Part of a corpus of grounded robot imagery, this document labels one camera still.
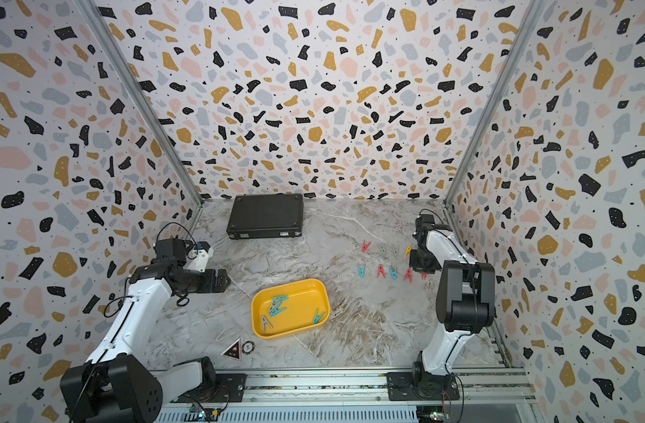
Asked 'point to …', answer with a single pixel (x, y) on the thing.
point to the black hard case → (266, 216)
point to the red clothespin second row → (381, 270)
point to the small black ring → (248, 347)
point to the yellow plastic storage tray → (289, 308)
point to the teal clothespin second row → (361, 271)
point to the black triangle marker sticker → (233, 351)
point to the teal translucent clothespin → (393, 274)
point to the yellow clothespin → (408, 250)
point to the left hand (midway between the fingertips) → (215, 280)
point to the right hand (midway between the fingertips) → (424, 268)
